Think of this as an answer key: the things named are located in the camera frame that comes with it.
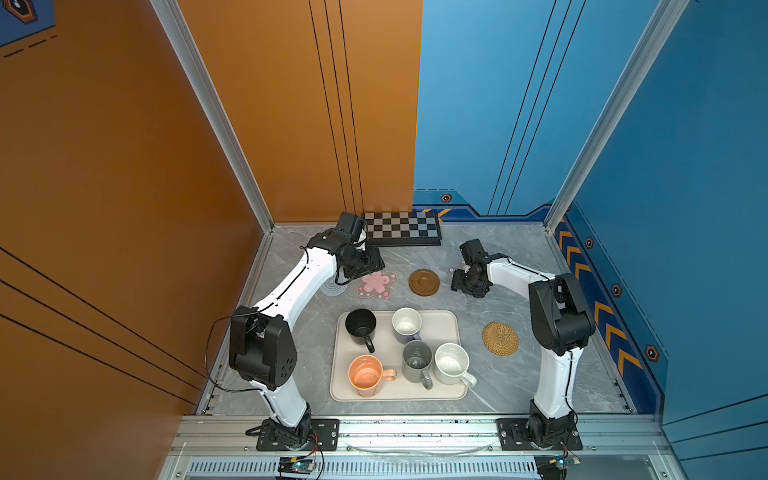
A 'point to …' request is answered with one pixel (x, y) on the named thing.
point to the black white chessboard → (402, 229)
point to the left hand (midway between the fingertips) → (379, 263)
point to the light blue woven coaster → (331, 288)
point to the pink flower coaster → (376, 286)
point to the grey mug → (417, 357)
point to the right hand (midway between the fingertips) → (457, 288)
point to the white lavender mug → (406, 325)
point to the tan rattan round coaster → (500, 339)
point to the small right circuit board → (554, 467)
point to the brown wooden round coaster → (424, 282)
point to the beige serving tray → (401, 355)
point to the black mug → (361, 324)
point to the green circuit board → (295, 464)
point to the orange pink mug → (366, 374)
